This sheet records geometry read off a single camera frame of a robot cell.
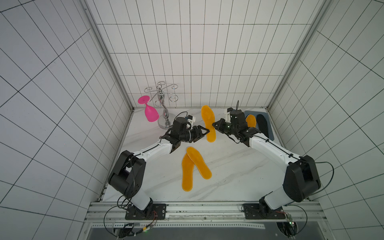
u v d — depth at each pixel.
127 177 0.44
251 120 1.10
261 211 0.67
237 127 0.65
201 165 0.90
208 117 0.86
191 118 0.81
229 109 0.79
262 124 1.08
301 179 0.43
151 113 0.93
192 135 0.74
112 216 0.72
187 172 0.85
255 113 1.15
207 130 0.80
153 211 0.71
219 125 0.74
